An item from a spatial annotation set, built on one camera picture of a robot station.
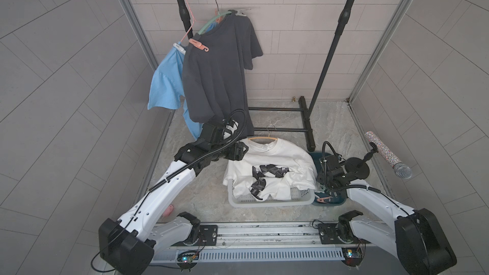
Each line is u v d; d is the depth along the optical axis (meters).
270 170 0.82
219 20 0.64
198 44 0.57
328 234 0.71
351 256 0.68
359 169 0.87
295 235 0.72
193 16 0.64
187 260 0.63
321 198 0.79
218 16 0.64
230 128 0.64
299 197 0.79
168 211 0.75
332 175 0.66
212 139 0.56
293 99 1.19
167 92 0.69
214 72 0.70
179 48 0.63
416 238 0.39
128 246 0.35
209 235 0.71
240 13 0.71
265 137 0.99
